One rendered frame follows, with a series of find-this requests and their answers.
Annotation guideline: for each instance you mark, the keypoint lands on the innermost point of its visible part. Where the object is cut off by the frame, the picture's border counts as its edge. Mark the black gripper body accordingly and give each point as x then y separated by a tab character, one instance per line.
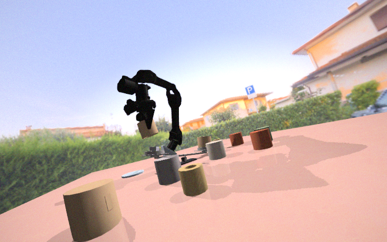
144	104

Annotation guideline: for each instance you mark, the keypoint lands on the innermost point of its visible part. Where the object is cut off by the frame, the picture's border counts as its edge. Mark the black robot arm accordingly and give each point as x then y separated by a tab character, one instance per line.
131	86

